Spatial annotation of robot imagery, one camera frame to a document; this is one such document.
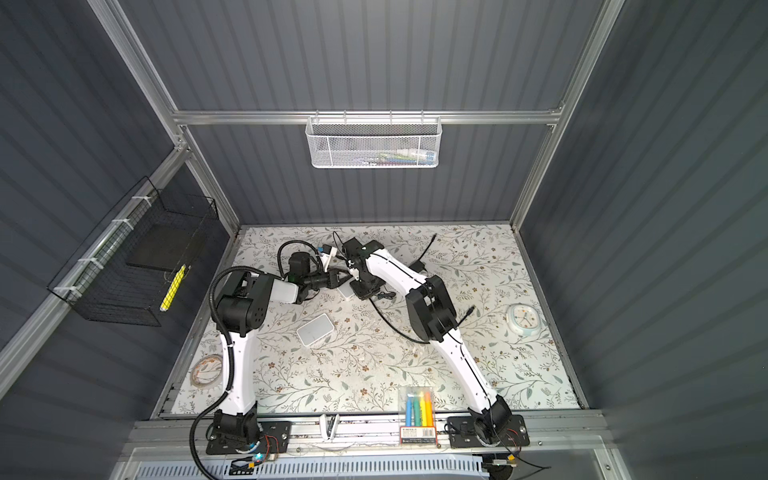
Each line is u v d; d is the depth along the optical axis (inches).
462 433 28.6
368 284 34.6
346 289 38.9
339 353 34.5
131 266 28.6
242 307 23.9
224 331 23.5
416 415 30.0
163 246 30.3
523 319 35.9
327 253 38.3
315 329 35.9
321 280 37.5
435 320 24.8
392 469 30.3
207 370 33.3
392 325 36.8
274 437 28.5
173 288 27.4
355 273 35.9
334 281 37.8
